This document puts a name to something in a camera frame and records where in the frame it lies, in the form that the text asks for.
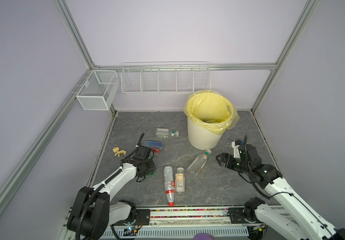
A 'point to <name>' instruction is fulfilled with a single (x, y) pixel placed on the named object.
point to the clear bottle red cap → (170, 185)
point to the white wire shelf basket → (165, 77)
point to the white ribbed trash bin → (201, 139)
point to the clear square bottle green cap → (199, 162)
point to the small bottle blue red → (155, 146)
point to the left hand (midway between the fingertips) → (151, 169)
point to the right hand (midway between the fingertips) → (222, 159)
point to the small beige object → (116, 150)
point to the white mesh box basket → (99, 90)
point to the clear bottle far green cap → (163, 133)
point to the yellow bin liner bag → (209, 110)
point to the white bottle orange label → (179, 180)
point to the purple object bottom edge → (203, 236)
